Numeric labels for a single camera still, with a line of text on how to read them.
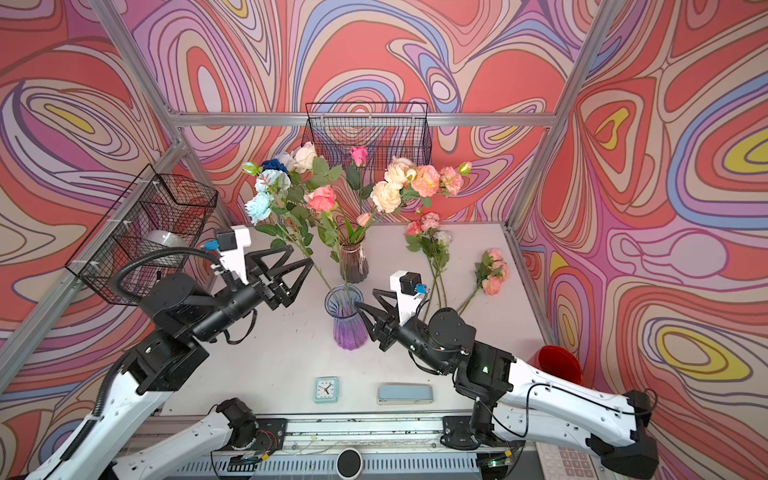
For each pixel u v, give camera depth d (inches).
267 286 17.6
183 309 15.3
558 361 28.8
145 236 30.6
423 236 45.2
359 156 29.6
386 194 27.2
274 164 27.9
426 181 27.0
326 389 31.0
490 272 39.9
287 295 18.6
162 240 28.8
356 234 34.0
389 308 23.4
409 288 18.9
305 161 29.6
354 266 36.9
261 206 24.1
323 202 26.0
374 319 20.2
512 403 17.8
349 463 25.7
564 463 27.1
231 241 17.6
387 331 19.4
